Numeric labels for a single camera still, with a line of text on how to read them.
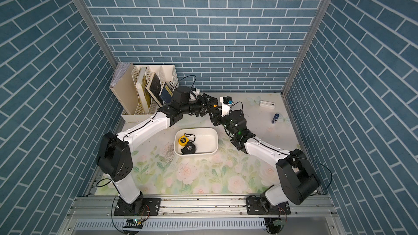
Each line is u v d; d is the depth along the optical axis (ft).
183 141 3.07
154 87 3.25
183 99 2.12
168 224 2.53
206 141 3.16
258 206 2.41
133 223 2.37
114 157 1.51
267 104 3.67
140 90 2.94
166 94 3.44
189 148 2.91
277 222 2.31
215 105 2.53
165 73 3.43
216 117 2.33
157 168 2.83
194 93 2.23
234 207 2.47
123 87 2.95
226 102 2.27
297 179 1.42
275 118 3.25
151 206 2.40
